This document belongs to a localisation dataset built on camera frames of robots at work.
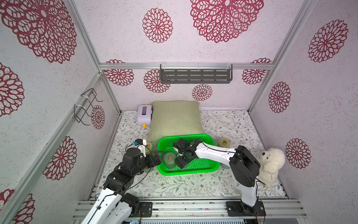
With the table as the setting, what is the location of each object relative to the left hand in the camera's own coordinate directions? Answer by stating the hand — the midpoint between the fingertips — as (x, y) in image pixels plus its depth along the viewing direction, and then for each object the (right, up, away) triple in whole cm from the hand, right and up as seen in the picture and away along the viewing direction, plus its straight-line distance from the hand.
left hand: (158, 155), depth 73 cm
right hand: (+12, -6, +16) cm, 21 cm away
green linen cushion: (+7, +21, +27) cm, 35 cm away
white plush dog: (+59, -2, -1) cm, 59 cm away
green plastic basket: (+2, +4, +16) cm, 17 cm away
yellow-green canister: (-8, +3, +17) cm, 19 cm away
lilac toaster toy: (-16, +24, +33) cm, 44 cm away
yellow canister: (+40, +5, +17) cm, 44 cm away
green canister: (+5, -5, +10) cm, 12 cm away
